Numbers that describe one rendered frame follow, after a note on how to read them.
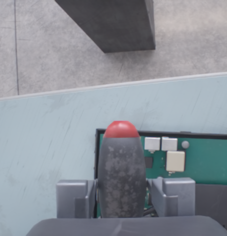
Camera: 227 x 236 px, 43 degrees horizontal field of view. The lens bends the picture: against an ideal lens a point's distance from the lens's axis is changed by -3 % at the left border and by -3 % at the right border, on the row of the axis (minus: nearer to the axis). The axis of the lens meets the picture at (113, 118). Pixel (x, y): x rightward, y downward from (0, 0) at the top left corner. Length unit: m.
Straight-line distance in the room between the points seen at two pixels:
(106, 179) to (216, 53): 1.27
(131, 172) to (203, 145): 0.19
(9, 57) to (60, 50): 0.28
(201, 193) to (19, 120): 0.24
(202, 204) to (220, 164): 0.05
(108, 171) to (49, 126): 0.23
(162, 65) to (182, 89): 1.03
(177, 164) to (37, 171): 0.18
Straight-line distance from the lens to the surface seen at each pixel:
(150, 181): 0.16
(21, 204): 0.41
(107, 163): 0.16
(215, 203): 0.34
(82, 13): 0.94
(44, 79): 1.49
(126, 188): 0.16
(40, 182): 0.39
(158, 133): 0.34
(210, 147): 0.34
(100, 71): 1.41
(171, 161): 0.31
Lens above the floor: 1.35
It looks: 79 degrees down
